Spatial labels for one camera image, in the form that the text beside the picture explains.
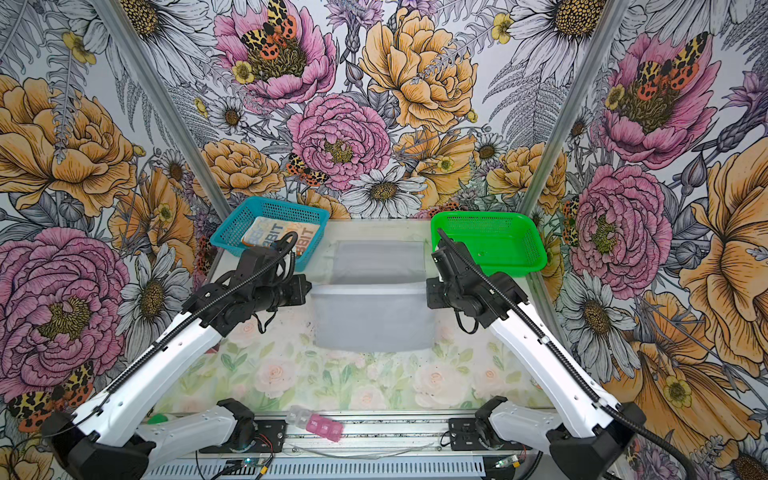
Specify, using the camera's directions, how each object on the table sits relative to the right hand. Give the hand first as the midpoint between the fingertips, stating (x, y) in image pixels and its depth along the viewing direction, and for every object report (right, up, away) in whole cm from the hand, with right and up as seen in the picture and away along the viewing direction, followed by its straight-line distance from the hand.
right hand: (439, 299), depth 72 cm
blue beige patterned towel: (-60, +18, +41) cm, 75 cm away
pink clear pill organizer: (-30, -31, +3) cm, 43 cm away
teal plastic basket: (-71, +17, +39) cm, 82 cm away
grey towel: (-15, -1, +7) cm, 17 cm away
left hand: (-32, 0, +2) cm, 32 cm away
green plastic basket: (+30, +14, +40) cm, 52 cm away
